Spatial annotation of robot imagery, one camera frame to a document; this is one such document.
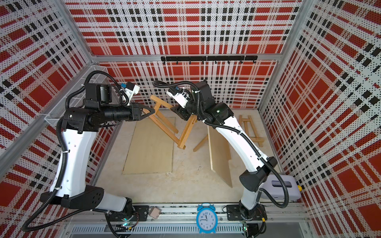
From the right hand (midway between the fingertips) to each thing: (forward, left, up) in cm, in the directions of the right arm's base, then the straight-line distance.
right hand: (177, 105), depth 66 cm
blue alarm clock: (-40, -13, -38) cm, 56 cm away
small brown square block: (-37, +13, -38) cm, 55 cm away
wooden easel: (-7, -3, -10) cm, 13 cm away
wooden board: (-1, +23, -40) cm, 47 cm away
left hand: (-7, +9, +3) cm, 11 cm away
